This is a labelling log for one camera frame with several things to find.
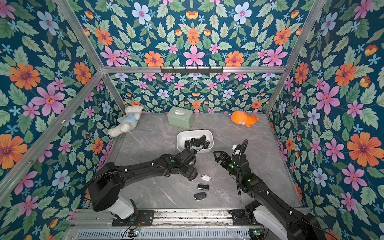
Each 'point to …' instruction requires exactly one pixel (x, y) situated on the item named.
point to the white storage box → (183, 139)
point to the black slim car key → (206, 145)
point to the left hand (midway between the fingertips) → (193, 169)
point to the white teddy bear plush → (128, 121)
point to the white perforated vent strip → (121, 234)
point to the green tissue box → (180, 117)
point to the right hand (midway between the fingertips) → (217, 155)
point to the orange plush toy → (241, 117)
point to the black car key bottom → (200, 195)
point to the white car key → (206, 177)
